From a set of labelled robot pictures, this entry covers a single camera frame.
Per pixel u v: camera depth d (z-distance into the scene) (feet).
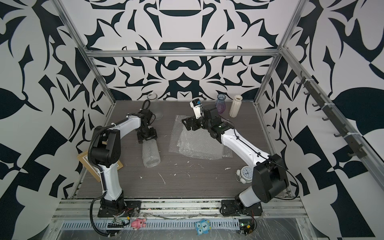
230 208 2.45
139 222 2.25
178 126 3.42
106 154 1.75
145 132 2.76
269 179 1.39
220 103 3.49
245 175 2.66
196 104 2.30
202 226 2.25
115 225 2.39
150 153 2.78
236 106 3.33
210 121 2.05
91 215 2.25
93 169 2.60
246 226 2.33
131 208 2.42
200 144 3.15
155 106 3.29
